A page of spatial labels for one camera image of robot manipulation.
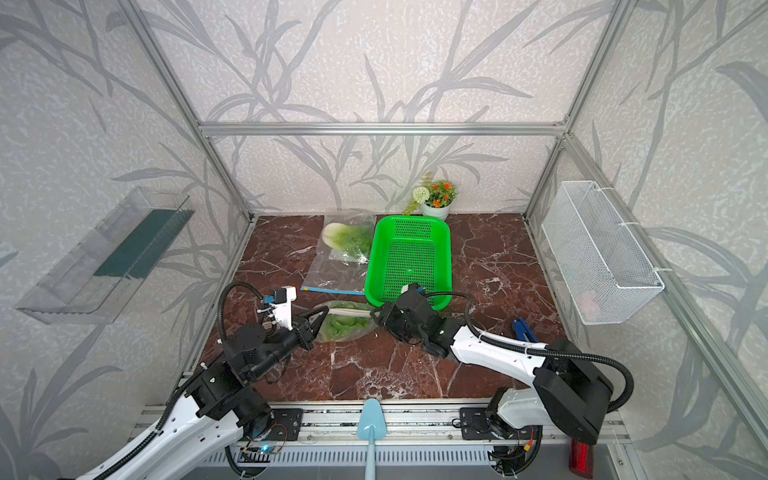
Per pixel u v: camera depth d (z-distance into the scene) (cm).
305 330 62
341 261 103
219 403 52
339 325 75
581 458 67
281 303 62
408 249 108
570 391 41
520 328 89
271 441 72
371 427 73
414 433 72
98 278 65
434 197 108
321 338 66
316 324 68
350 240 102
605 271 62
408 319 62
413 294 63
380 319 71
